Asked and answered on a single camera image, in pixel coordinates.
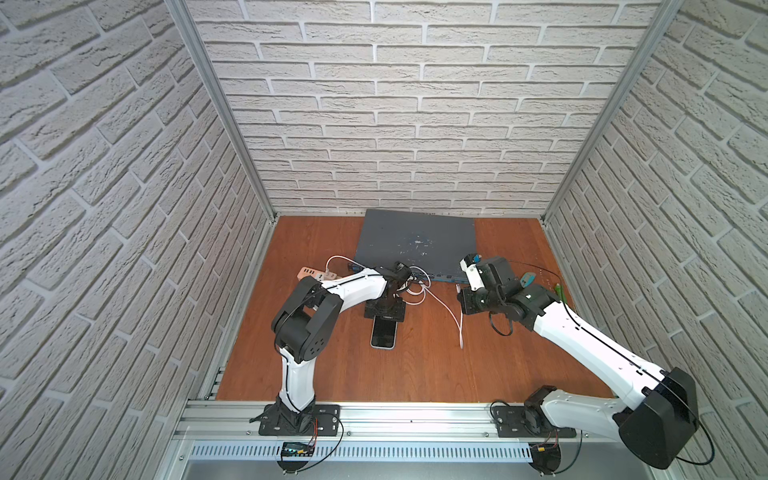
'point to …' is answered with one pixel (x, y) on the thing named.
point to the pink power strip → (316, 273)
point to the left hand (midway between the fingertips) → (388, 309)
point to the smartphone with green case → (383, 333)
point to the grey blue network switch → (434, 241)
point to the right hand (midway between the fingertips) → (453, 297)
